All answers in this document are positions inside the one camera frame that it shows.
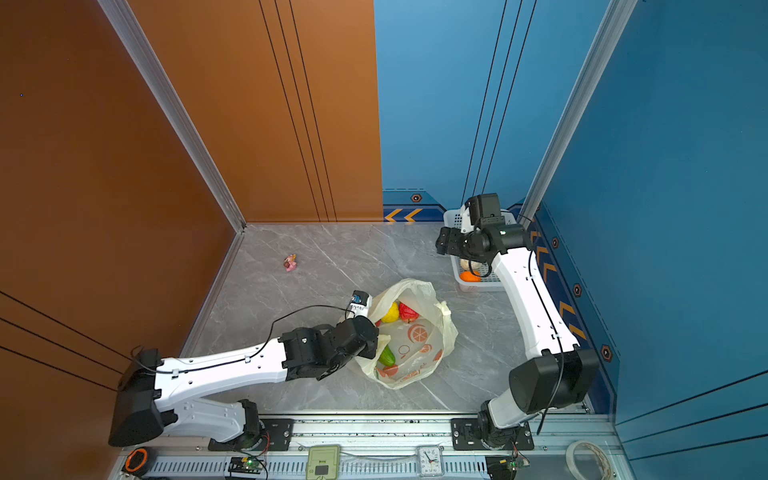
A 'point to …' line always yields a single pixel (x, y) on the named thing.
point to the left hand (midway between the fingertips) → (379, 328)
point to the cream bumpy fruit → (464, 264)
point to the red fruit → (407, 313)
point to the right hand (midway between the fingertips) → (446, 245)
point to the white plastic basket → (454, 219)
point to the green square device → (323, 462)
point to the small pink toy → (290, 262)
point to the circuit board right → (504, 467)
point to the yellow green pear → (387, 357)
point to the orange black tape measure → (136, 461)
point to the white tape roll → (573, 466)
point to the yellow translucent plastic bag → (416, 333)
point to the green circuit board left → (246, 465)
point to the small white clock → (430, 461)
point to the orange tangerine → (467, 276)
